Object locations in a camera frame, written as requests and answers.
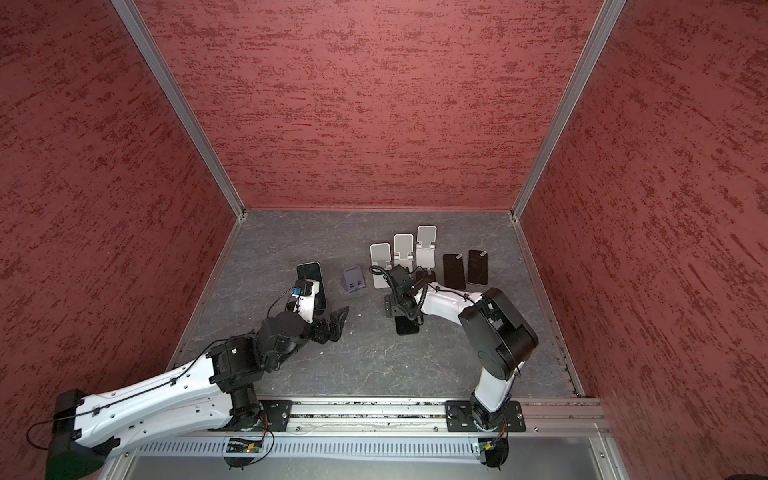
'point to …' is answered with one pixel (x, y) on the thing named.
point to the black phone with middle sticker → (454, 272)
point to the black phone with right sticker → (477, 267)
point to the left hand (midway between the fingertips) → (333, 311)
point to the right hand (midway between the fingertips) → (400, 313)
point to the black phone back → (406, 326)
